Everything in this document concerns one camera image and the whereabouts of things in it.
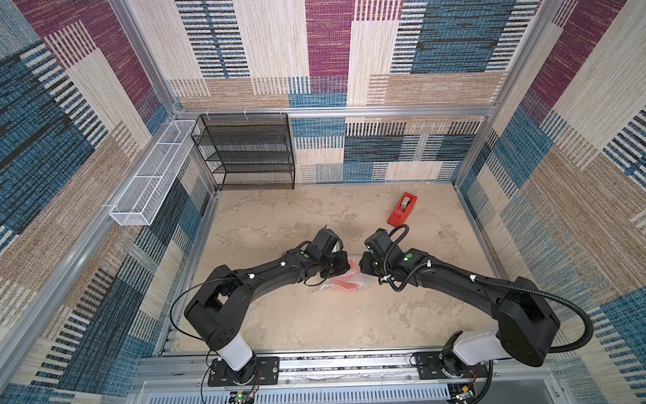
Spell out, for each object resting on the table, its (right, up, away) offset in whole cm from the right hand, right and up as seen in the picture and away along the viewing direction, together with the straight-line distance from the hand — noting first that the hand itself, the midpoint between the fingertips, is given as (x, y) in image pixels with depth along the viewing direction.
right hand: (366, 267), depth 86 cm
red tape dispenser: (+17, +18, +18) cm, 31 cm away
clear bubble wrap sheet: (-4, -3, -2) cm, 6 cm away
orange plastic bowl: (-8, -5, -1) cm, 9 cm away
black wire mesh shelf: (-47, +44, +22) cm, 68 cm away
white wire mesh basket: (-66, +27, -11) cm, 72 cm away
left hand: (-4, 0, -1) cm, 4 cm away
